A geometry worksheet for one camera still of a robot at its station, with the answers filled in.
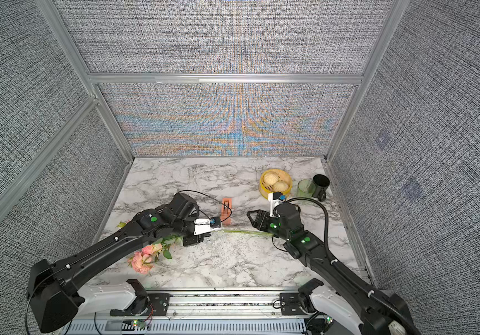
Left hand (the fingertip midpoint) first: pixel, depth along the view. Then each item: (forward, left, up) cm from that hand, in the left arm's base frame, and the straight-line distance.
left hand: (211, 229), depth 76 cm
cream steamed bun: (+30, -27, -10) cm, 42 cm away
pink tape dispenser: (+13, -5, -11) cm, 18 cm away
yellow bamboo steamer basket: (+34, -34, -13) cm, 50 cm away
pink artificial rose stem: (-10, +22, +1) cm, 24 cm away
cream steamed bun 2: (+25, -31, -10) cm, 42 cm away
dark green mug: (+26, -51, -10) cm, 58 cm away
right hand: (+5, -14, +3) cm, 16 cm away
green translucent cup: (+25, -44, -12) cm, 52 cm away
